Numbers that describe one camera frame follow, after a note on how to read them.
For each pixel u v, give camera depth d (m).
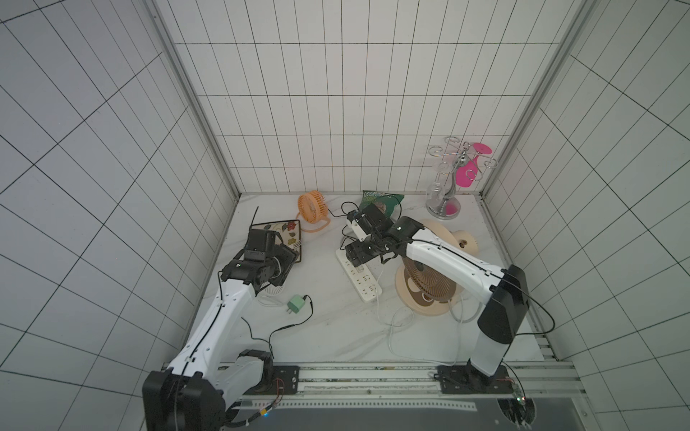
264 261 0.60
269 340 0.79
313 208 1.02
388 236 0.56
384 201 1.11
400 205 1.12
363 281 0.90
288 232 1.06
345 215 0.74
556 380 0.75
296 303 0.86
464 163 0.94
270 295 0.81
